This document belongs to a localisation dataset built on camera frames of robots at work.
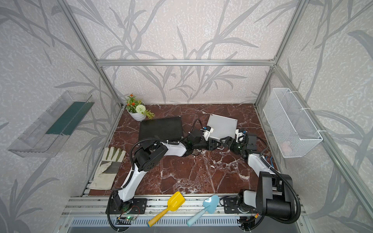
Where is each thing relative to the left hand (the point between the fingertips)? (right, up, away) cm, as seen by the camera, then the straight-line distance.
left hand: (219, 144), depth 90 cm
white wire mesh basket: (+28, +11, -27) cm, 41 cm away
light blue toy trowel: (-7, -28, -16) cm, 33 cm away
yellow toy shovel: (-26, -28, -15) cm, 41 cm away
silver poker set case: (+5, +10, +12) cm, 16 cm away
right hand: (+3, +2, -1) cm, 4 cm away
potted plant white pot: (-58, +18, +15) cm, 62 cm away
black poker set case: (-34, +9, +12) cm, 37 cm away
